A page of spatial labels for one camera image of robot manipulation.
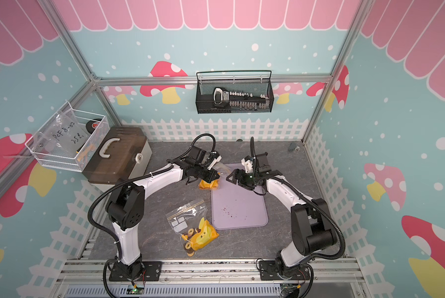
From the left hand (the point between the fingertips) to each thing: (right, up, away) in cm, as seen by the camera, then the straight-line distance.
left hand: (217, 178), depth 92 cm
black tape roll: (-55, +24, -11) cm, 61 cm away
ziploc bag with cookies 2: (-12, -20, -7) cm, 24 cm away
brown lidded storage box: (-45, +13, -2) cm, 47 cm away
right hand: (+6, -1, -5) cm, 8 cm away
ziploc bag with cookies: (+1, +4, +8) cm, 9 cm away
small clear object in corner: (+46, +17, +25) cm, 55 cm away
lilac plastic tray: (+8, -14, 0) cm, 16 cm away
